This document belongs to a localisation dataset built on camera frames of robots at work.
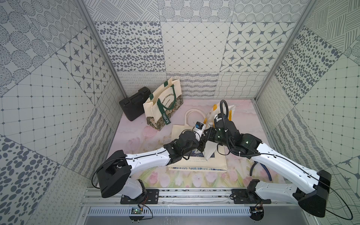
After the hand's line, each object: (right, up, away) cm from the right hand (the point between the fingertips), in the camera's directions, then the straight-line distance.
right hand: (204, 133), depth 73 cm
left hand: (+5, -3, 0) cm, 6 cm away
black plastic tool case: (-45, +15, +19) cm, 51 cm away
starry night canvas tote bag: (+10, -20, +12) cm, 25 cm away
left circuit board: (-35, -40, -2) cm, 54 cm away
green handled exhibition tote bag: (-25, +18, +23) cm, 38 cm away
